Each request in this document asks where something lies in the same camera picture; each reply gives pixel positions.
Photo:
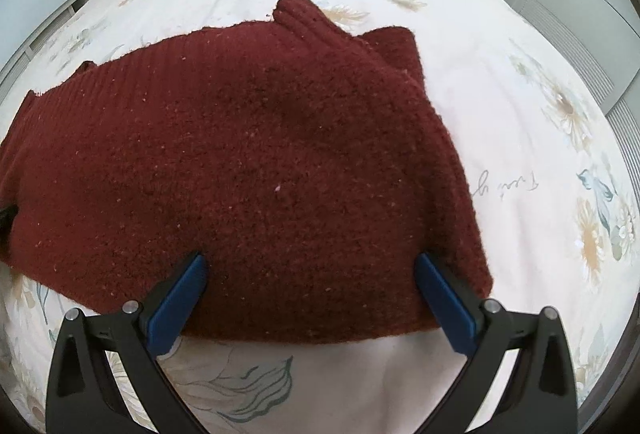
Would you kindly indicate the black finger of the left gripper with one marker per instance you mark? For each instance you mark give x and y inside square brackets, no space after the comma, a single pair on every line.
[7,217]

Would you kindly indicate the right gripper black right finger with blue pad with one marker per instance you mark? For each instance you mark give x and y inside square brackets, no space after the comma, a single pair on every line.
[540,396]

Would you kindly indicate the white radiator cover left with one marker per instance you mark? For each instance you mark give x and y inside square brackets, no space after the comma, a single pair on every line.
[34,42]

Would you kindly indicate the white floral bed cover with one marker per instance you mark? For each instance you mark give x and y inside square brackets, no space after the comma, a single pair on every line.
[554,202]

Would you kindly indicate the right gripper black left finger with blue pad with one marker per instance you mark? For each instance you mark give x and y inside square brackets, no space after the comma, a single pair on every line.
[82,393]

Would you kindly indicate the dark red knitted sweater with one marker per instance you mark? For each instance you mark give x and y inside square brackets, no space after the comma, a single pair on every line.
[307,165]

